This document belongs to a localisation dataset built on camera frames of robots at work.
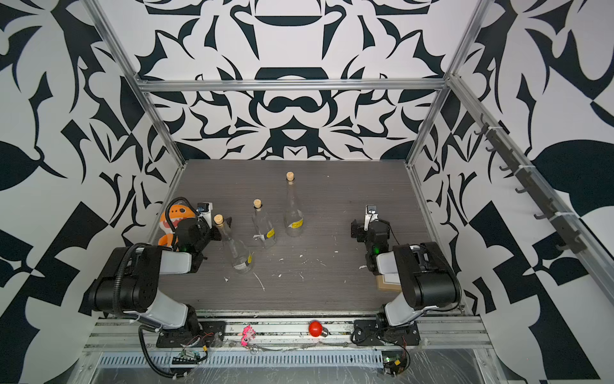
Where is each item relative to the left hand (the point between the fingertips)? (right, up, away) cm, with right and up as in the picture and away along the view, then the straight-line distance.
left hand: (215, 214), depth 94 cm
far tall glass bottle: (+31, 0, -5) cm, 31 cm away
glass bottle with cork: (+22, -5, -11) cm, 25 cm away
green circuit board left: (+3, -37, -26) cm, 46 cm away
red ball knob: (+39, -32, -22) cm, 55 cm away
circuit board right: (+61, -41, -23) cm, 77 cm away
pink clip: (+18, -34, -20) cm, 43 cm away
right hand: (+60, -1, +1) cm, 60 cm away
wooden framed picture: (+65, -22, -10) cm, 69 cm away
